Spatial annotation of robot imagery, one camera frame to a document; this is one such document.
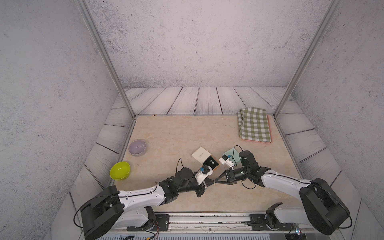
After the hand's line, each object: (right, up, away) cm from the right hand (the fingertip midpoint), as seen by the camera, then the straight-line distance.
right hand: (218, 183), depth 74 cm
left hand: (-2, 0, 0) cm, 2 cm away
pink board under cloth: (+35, +17, +31) cm, 50 cm away
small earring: (-1, +6, +19) cm, 20 cm away
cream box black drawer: (0, +4, +17) cm, 18 cm away
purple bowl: (-49, +14, +25) cm, 57 cm away
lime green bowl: (-56, +2, +16) cm, 58 cm away
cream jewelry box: (-8, +10, +21) cm, 24 cm away
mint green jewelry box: (+8, +13, +4) cm, 16 cm away
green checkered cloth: (+33, +29, +41) cm, 60 cm away
